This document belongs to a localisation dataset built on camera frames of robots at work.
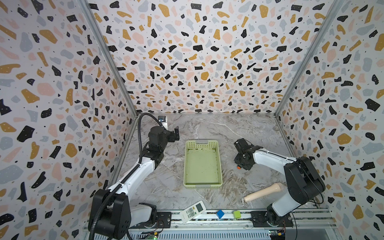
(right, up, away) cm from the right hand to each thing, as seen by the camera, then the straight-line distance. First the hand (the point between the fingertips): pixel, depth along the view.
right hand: (236, 159), depth 93 cm
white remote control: (-26, -23, -17) cm, 39 cm away
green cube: (-3, -24, -17) cm, 30 cm away
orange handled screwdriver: (+1, -4, -3) cm, 5 cm away
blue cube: (-12, -23, -18) cm, 32 cm away
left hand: (-39, +22, -12) cm, 46 cm away
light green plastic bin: (-21, -5, 0) cm, 22 cm away
